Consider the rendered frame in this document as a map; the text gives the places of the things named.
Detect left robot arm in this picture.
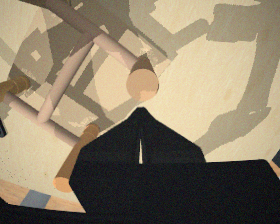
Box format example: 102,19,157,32
0,118,7,138

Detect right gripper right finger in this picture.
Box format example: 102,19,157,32
141,107,206,163

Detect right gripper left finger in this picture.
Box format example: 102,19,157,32
75,107,141,164

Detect wooden stool legs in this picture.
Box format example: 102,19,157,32
0,0,159,193

